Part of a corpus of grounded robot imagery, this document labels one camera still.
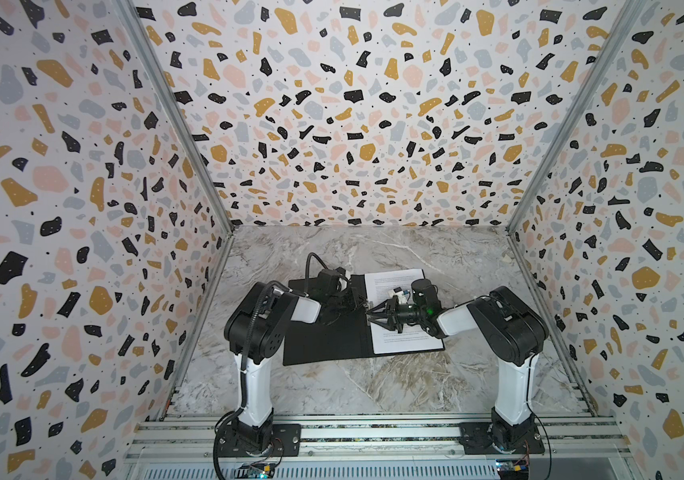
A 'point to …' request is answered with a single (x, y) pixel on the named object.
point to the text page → (412, 337)
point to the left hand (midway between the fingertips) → (368, 296)
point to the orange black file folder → (318, 342)
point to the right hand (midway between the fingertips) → (365, 311)
